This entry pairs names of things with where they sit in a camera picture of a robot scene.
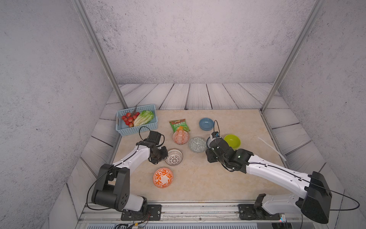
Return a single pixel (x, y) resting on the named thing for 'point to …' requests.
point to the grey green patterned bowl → (198, 144)
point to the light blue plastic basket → (124, 130)
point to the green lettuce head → (143, 118)
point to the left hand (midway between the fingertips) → (169, 156)
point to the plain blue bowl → (206, 124)
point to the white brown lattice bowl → (174, 158)
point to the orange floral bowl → (162, 177)
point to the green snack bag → (179, 124)
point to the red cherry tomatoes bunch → (129, 118)
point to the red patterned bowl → (180, 137)
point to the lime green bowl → (233, 141)
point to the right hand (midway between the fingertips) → (209, 151)
